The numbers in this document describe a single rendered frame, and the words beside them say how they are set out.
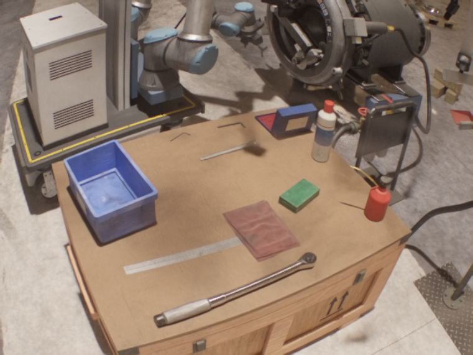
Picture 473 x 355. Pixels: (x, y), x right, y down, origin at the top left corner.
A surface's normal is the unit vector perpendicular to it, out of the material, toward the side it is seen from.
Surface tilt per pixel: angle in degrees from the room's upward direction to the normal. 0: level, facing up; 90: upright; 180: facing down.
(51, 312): 0
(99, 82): 90
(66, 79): 90
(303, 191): 0
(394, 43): 87
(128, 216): 90
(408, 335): 0
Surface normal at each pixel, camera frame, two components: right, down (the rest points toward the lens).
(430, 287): 0.07, -0.77
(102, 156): 0.57, 0.55
